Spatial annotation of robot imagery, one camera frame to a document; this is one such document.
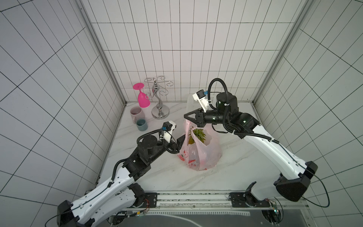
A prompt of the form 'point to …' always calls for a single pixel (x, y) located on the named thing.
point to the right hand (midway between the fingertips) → (185, 112)
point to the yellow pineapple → (199, 134)
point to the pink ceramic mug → (137, 113)
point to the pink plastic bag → (197, 155)
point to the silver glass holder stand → (159, 111)
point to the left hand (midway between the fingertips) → (179, 132)
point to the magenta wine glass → (143, 99)
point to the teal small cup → (142, 124)
